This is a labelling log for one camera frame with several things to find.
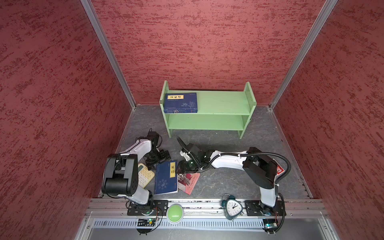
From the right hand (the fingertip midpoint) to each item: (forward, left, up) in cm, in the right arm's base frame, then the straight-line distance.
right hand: (178, 176), depth 81 cm
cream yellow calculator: (+2, +20, -2) cm, 20 cm away
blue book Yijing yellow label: (0, +8, -3) cm, 8 cm away
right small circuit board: (-23, -45, -4) cm, 51 cm away
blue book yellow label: (+31, -2, +26) cm, 41 cm away
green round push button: (-17, +1, -2) cm, 18 cm away
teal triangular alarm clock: (-16, -27, 0) cm, 32 cm away
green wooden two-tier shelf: (+27, -22, +25) cm, 43 cm away
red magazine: (-2, -4, -3) cm, 6 cm away
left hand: (+7, +10, -3) cm, 12 cm away
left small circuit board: (-20, +16, -6) cm, 26 cm away
